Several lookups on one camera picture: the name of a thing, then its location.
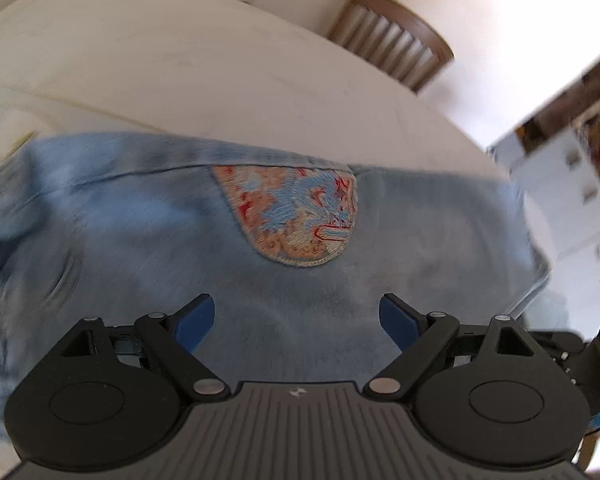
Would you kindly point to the wooden chair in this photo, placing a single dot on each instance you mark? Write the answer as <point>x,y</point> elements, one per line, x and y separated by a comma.
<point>395,35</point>

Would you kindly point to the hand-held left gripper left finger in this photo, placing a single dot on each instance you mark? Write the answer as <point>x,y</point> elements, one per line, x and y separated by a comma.
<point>196,322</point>

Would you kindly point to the white table with printed cloth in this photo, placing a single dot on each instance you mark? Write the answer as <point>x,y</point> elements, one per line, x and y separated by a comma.
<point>180,60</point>

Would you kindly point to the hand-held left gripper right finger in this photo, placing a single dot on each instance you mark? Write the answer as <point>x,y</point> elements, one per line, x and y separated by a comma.
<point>397,322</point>

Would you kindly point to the white drawer cabinet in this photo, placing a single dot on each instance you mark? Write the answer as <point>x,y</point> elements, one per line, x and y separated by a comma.
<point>570,170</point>

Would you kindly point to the light blue denim pants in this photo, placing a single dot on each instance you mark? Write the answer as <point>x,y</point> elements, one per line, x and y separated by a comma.
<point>155,240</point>

